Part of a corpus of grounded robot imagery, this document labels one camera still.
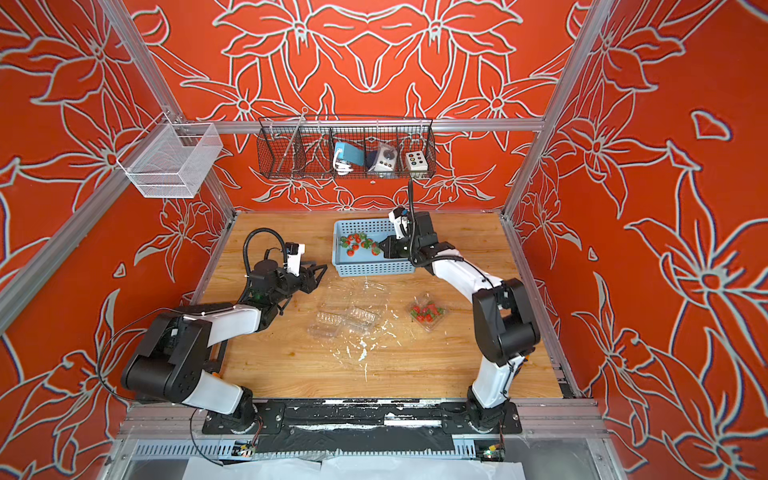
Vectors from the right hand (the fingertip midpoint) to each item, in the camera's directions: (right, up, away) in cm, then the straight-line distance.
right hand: (373, 243), depth 88 cm
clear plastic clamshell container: (+17, -21, +2) cm, 27 cm away
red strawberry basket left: (-9, -4, +18) cm, 21 cm away
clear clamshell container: (-4, -24, +2) cm, 24 cm away
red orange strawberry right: (0, -3, +2) cm, 4 cm away
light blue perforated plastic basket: (-7, -3, +19) cm, 20 cm away
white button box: (+14, +27, +6) cm, 31 cm away
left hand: (-16, -6, 0) cm, 17 cm away
